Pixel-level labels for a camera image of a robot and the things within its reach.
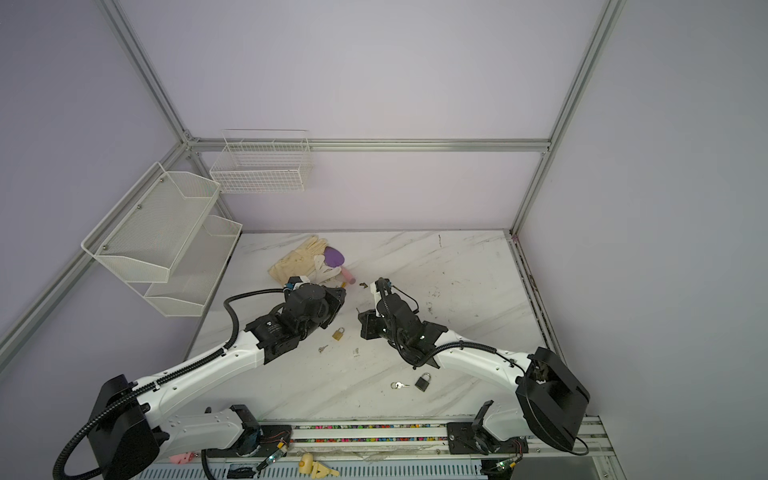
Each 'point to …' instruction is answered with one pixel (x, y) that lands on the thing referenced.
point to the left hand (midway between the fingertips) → (346, 291)
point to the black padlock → (423, 381)
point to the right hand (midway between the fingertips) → (355, 316)
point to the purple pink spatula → (335, 260)
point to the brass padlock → (337, 335)
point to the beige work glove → (300, 262)
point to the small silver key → (399, 385)
